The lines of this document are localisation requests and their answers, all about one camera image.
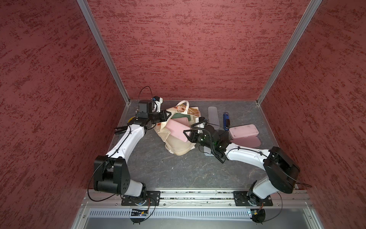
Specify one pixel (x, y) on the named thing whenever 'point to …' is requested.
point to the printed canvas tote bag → (174, 145)
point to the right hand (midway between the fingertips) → (184, 134)
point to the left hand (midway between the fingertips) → (170, 116)
